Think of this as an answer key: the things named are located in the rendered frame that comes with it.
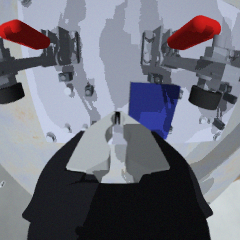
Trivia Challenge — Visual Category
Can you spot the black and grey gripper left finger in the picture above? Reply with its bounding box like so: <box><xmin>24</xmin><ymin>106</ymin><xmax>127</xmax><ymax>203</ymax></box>
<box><xmin>22</xmin><ymin>111</ymin><xmax>117</xmax><ymax>222</ymax></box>

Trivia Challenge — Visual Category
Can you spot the dark blue flat plate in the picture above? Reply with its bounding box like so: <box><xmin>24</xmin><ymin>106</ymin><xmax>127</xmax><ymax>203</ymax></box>
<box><xmin>128</xmin><ymin>81</ymin><xmax>181</xmax><ymax>139</ymax></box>

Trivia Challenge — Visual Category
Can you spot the grey fixture plate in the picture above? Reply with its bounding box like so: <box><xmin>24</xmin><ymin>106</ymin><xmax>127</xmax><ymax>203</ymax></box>
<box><xmin>18</xmin><ymin>0</ymin><xmax>240</xmax><ymax>144</ymax></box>

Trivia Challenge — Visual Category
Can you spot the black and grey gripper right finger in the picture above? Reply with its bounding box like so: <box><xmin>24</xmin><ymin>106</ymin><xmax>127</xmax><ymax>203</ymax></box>
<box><xmin>117</xmin><ymin>111</ymin><xmax>213</xmax><ymax>219</ymax></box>

